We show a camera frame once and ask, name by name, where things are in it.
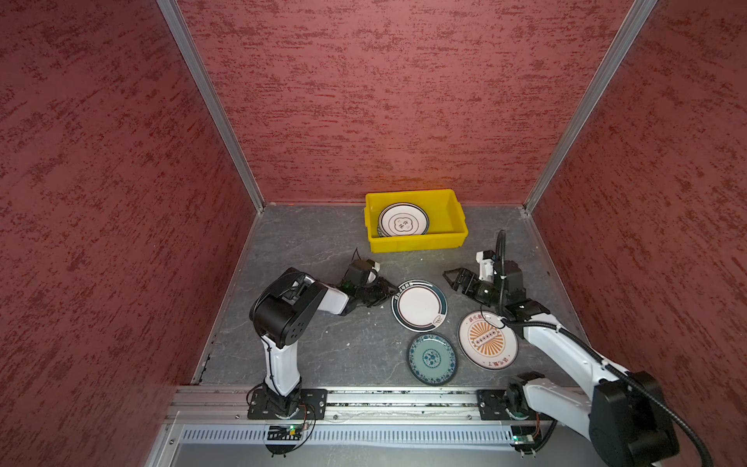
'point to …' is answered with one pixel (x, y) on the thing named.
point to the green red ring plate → (419, 305)
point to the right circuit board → (523, 434)
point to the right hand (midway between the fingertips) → (450, 283)
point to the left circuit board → (289, 433)
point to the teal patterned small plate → (432, 359)
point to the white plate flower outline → (403, 219)
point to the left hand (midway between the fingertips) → (398, 296)
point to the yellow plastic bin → (447, 223)
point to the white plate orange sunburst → (487, 341)
